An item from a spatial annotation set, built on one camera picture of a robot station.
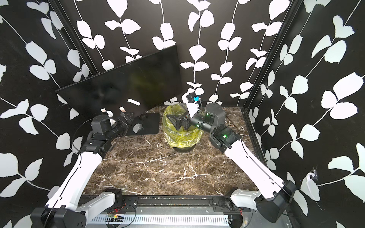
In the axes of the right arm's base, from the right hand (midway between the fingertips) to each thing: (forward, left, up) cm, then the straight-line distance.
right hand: (174, 110), depth 62 cm
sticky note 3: (+14, +33, -15) cm, 39 cm away
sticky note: (+18, +27, -13) cm, 35 cm away
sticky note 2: (+9, +40, -10) cm, 42 cm away
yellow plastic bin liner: (-3, -3, -19) cm, 19 cm away
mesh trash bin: (0, -5, -38) cm, 39 cm away
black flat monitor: (+48, +37, -23) cm, 65 cm away
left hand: (+6, +24, -11) cm, 27 cm away
